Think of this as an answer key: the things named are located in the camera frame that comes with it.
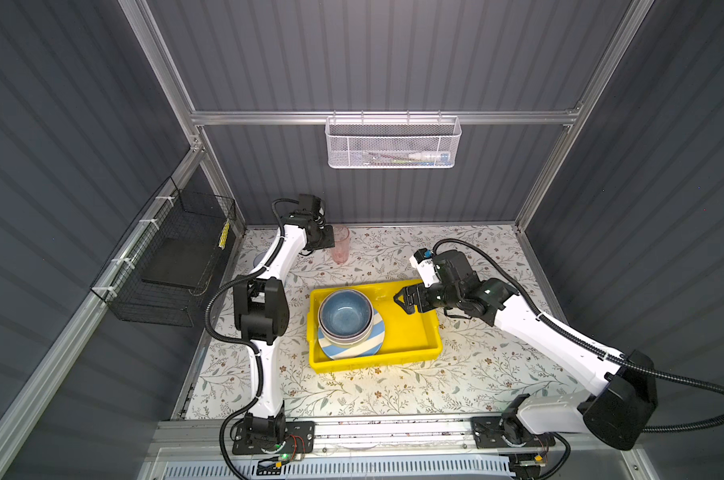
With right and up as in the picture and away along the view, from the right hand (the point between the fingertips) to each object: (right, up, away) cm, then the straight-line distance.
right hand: (409, 296), depth 78 cm
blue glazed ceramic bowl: (-17, -6, +7) cm, 20 cm away
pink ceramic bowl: (-17, -12, 0) cm, 20 cm away
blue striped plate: (-12, -15, +5) cm, 20 cm away
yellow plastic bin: (0, -14, +13) cm, 19 cm away
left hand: (-25, +16, +20) cm, 35 cm away
